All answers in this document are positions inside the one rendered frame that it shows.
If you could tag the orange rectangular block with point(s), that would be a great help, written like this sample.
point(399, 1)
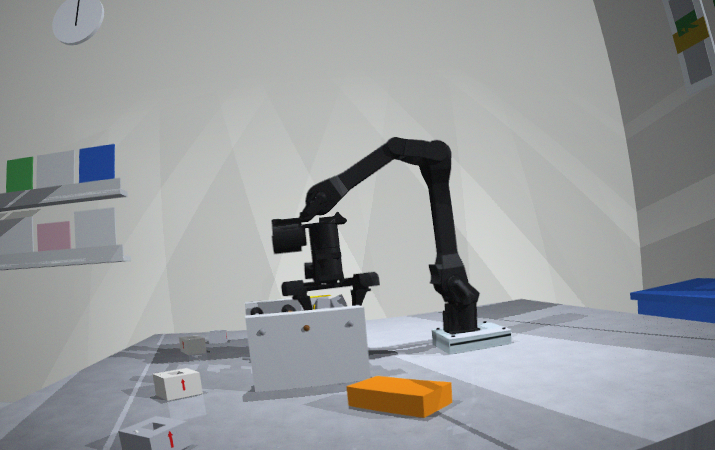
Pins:
point(409, 397)

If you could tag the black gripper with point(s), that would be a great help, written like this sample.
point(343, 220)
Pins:
point(327, 265)

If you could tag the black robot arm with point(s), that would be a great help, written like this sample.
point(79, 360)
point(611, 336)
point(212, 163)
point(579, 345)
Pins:
point(448, 274)

